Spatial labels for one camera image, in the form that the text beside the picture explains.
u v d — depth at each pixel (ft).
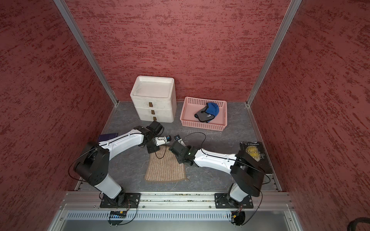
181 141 2.48
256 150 3.02
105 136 3.24
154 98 2.95
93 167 1.49
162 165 2.78
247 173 1.44
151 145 2.61
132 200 2.42
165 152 2.43
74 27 2.56
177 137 2.47
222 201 2.39
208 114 3.64
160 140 2.62
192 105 3.85
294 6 2.33
